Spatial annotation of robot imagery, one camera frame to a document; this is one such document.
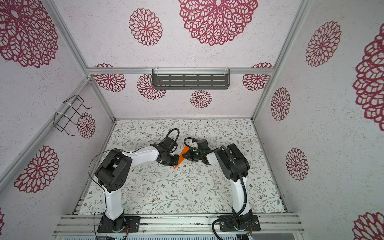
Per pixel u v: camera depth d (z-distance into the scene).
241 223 0.64
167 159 0.82
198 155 0.88
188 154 0.94
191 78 0.95
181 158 0.96
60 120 0.72
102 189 0.53
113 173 0.51
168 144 0.79
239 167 0.56
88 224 0.75
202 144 0.85
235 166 0.56
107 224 0.63
